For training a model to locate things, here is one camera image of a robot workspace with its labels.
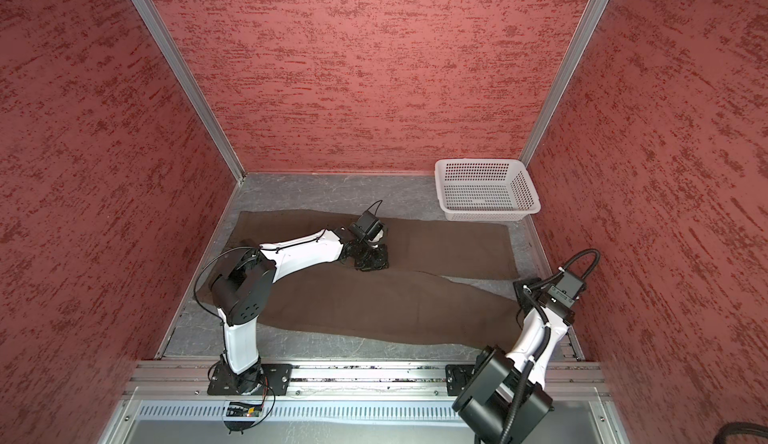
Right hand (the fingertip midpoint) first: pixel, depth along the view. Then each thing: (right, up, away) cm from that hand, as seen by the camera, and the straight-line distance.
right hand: (514, 287), depth 83 cm
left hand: (-36, +3, +7) cm, 37 cm away
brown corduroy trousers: (-18, -1, +10) cm, 20 cm away
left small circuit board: (-73, -28, -10) cm, 79 cm away
